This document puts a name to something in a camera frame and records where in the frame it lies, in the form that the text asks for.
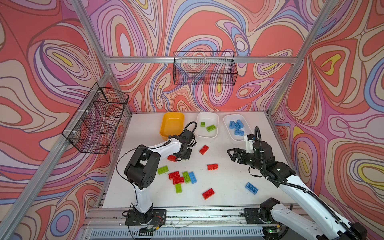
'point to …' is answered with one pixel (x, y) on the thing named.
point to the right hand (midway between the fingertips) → (234, 155)
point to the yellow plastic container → (172, 123)
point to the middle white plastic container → (208, 125)
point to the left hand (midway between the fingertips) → (186, 154)
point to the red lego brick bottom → (208, 194)
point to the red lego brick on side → (212, 167)
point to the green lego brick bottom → (178, 188)
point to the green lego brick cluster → (187, 177)
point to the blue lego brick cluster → (193, 178)
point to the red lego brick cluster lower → (178, 180)
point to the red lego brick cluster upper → (174, 175)
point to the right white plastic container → (246, 128)
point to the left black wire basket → (97, 121)
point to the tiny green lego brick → (202, 124)
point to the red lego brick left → (172, 158)
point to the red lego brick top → (204, 149)
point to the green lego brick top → (211, 128)
